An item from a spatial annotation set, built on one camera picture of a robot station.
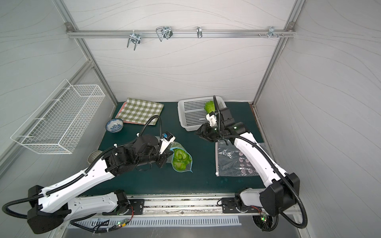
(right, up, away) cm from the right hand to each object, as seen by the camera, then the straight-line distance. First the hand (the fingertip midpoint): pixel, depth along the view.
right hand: (196, 134), depth 75 cm
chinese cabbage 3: (+10, +16, +33) cm, 38 cm away
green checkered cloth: (-46, +13, +40) cm, 62 cm away
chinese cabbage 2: (-8, -12, +3) cm, 15 cm away
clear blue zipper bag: (-11, -5, -2) cm, 12 cm away
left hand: (-12, -8, -6) cm, 16 cm away
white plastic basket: (-3, +11, +40) cm, 42 cm away
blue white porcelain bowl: (-58, +3, +30) cm, 66 cm away
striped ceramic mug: (-62, -15, +11) cm, 65 cm away
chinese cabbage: (-8, -17, 0) cm, 19 cm away
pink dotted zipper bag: (+21, -19, +16) cm, 32 cm away
